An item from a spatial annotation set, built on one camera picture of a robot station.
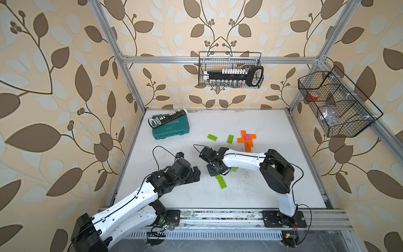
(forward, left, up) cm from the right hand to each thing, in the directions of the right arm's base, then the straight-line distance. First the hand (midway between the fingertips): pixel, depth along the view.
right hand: (215, 171), depth 90 cm
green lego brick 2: (+22, -12, +1) cm, 25 cm away
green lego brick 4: (-9, -4, 0) cm, 10 cm away
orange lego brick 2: (+20, -19, +2) cm, 27 cm away
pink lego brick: (+22, -23, +2) cm, 32 cm away
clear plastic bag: (+9, -52, +34) cm, 63 cm away
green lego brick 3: (-5, -2, +1) cm, 5 cm away
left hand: (-5, +12, +11) cm, 17 cm away
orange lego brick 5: (+15, -22, +1) cm, 27 cm away
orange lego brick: (+25, -20, +2) cm, 32 cm away
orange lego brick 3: (+23, -28, 0) cm, 36 cm away
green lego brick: (+23, -1, +1) cm, 23 cm away
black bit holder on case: (+33, +39, +8) cm, 52 cm away
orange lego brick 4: (+17, -23, +1) cm, 29 cm away
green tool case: (+29, +23, +6) cm, 38 cm away
